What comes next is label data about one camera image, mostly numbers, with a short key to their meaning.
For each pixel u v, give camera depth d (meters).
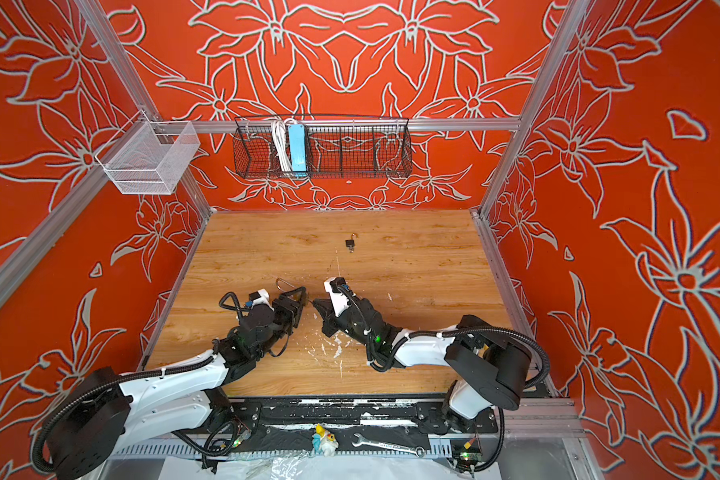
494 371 0.44
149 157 0.92
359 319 0.58
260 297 0.76
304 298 0.77
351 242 1.10
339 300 0.69
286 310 0.71
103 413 0.41
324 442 0.67
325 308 0.72
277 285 0.83
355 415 0.74
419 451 0.69
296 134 0.90
